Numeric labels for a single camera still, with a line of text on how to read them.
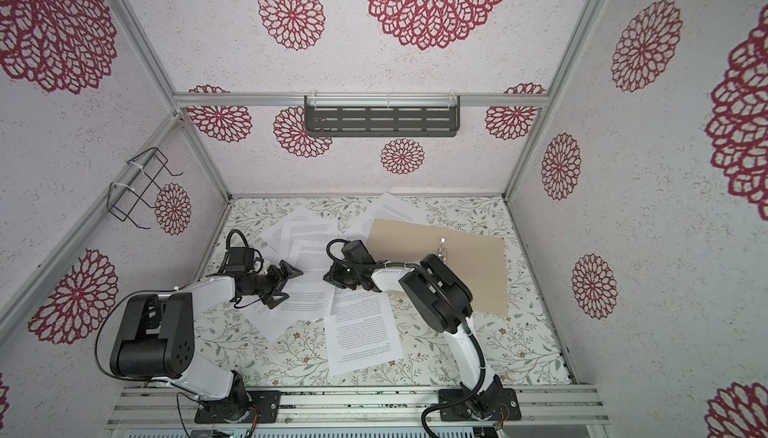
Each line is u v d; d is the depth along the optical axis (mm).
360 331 868
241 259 761
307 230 1108
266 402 743
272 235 1093
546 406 756
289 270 864
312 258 1029
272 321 879
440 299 547
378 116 925
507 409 728
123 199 730
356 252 796
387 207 1173
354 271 791
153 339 454
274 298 881
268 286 812
